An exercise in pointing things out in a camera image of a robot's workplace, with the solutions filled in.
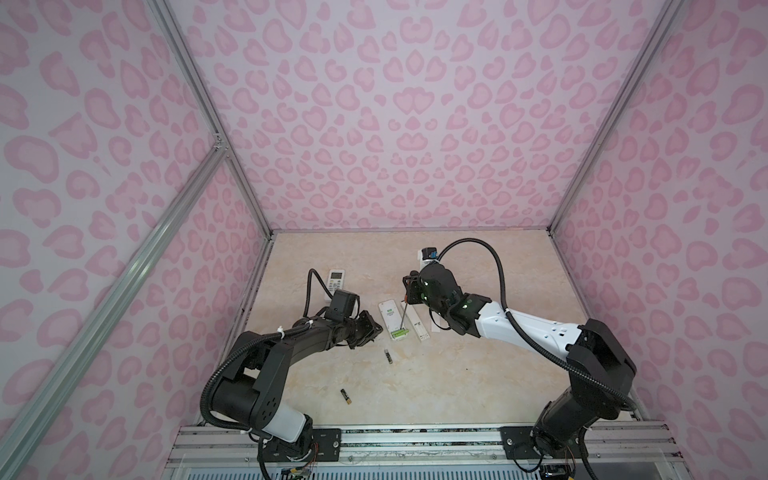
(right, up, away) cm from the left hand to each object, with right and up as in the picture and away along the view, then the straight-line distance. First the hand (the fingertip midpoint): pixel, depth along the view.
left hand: (384, 325), depth 90 cm
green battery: (+5, -3, +1) cm, 5 cm away
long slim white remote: (+10, 0, +3) cm, 10 cm away
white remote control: (+3, +1, +5) cm, 6 cm away
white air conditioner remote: (-17, +12, +14) cm, 25 cm away
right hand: (+6, +15, -6) cm, 17 cm away
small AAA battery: (+1, -9, -2) cm, 9 cm away
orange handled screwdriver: (+6, +9, -13) cm, 17 cm away
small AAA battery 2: (-10, -18, -9) cm, 22 cm away
